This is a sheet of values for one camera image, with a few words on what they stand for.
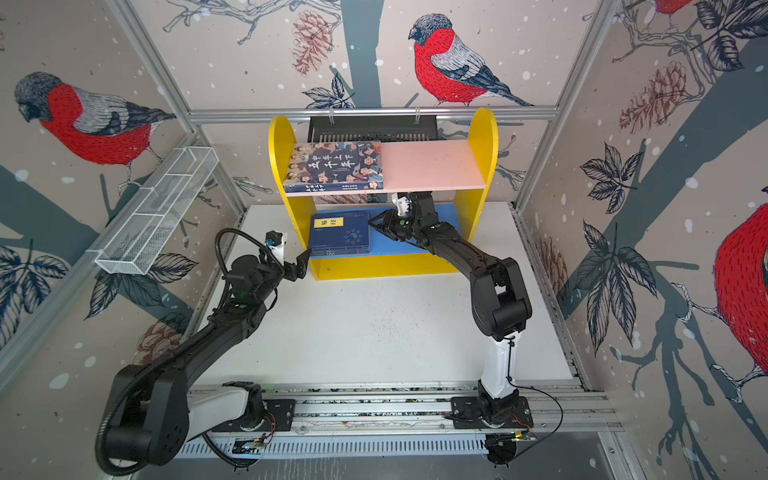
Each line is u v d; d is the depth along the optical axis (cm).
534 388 65
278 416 73
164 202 81
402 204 86
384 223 81
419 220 74
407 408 134
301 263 77
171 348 87
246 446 70
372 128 97
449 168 76
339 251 87
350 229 90
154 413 41
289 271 74
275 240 70
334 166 71
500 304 51
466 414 73
